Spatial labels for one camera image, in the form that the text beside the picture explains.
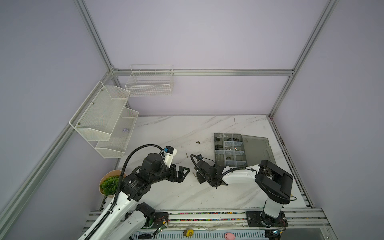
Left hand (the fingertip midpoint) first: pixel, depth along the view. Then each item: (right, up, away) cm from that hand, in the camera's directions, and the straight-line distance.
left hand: (181, 169), depth 70 cm
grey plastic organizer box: (+36, +5, +30) cm, 47 cm away
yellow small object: (+4, -29, -1) cm, 29 cm away
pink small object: (+23, -31, -1) cm, 38 cm away
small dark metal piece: (+8, +10, +34) cm, 37 cm away
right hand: (+8, -8, +19) cm, 22 cm away
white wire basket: (-22, +51, +26) cm, 61 cm away
